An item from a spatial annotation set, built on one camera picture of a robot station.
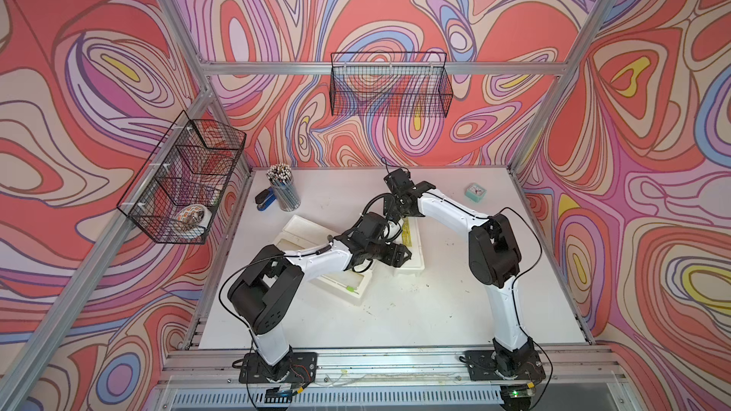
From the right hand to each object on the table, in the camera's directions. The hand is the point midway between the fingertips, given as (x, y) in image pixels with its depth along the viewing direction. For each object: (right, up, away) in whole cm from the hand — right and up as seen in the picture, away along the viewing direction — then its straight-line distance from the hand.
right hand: (402, 213), depth 98 cm
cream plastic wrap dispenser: (-36, -6, -7) cm, 37 cm away
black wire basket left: (-64, +5, -24) cm, 68 cm away
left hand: (0, -12, -12) cm, 17 cm away
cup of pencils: (-41, +12, -4) cm, 43 cm away
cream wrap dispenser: (+1, -7, -10) cm, 12 cm away
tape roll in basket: (-56, 0, -28) cm, 63 cm away
